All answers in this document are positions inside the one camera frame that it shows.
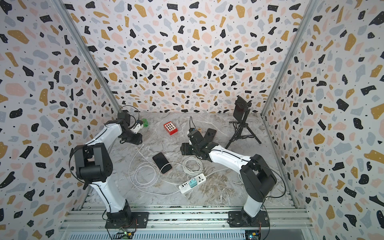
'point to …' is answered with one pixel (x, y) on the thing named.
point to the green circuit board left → (123, 235)
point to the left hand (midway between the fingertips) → (138, 140)
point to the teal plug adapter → (193, 183)
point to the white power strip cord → (215, 171)
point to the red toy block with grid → (171, 128)
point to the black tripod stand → (242, 131)
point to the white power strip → (185, 187)
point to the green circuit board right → (252, 234)
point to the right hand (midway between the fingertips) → (184, 148)
